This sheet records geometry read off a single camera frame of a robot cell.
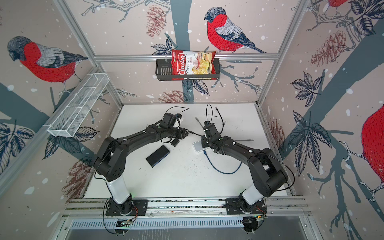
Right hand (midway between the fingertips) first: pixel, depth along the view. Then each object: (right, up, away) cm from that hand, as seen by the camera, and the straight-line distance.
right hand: (203, 141), depth 92 cm
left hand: (-11, +5, -1) cm, 12 cm away
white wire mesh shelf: (-68, +14, -19) cm, 72 cm away
